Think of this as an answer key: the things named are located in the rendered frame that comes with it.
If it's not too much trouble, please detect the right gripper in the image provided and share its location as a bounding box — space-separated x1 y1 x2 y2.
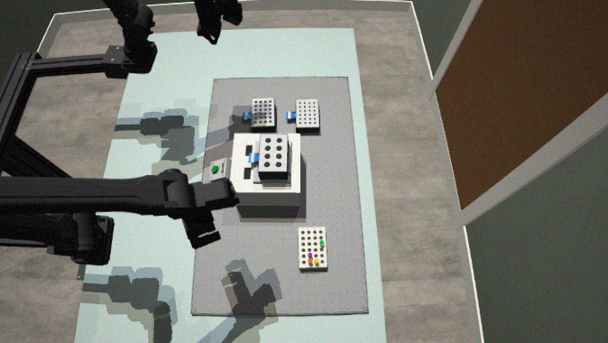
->
182 207 221 249

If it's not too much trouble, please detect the cream tube rack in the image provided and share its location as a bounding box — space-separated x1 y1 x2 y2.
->
299 227 327 269

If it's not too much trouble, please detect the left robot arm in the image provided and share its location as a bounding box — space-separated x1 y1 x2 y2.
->
102 0 243 69

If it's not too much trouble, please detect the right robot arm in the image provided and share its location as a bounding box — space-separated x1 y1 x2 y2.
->
0 169 240 264

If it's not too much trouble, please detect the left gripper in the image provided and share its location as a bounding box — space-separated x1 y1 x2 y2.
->
197 8 222 44

